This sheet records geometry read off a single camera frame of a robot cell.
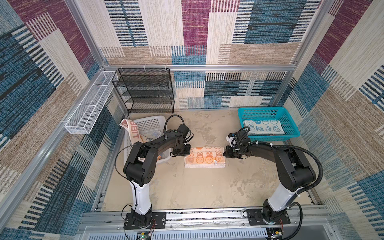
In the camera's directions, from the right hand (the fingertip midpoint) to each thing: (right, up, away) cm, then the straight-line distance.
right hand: (225, 155), depth 95 cm
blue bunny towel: (+31, +17, +13) cm, 38 cm away
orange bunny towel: (-12, -1, -1) cm, 12 cm away
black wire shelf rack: (-54, +44, +16) cm, 72 cm away
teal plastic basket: (+44, +17, +5) cm, 47 cm away
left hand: (-24, +2, 0) cm, 24 cm away
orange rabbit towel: (-59, +17, +3) cm, 62 cm away
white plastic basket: (-51, +17, +10) cm, 55 cm away
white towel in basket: (-49, +12, +10) cm, 52 cm away
